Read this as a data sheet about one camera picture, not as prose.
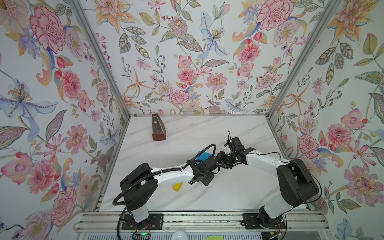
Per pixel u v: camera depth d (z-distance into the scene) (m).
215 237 0.71
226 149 0.85
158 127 0.99
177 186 0.84
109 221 0.76
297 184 0.46
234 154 0.78
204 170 0.65
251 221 0.74
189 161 0.58
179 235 0.66
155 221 0.74
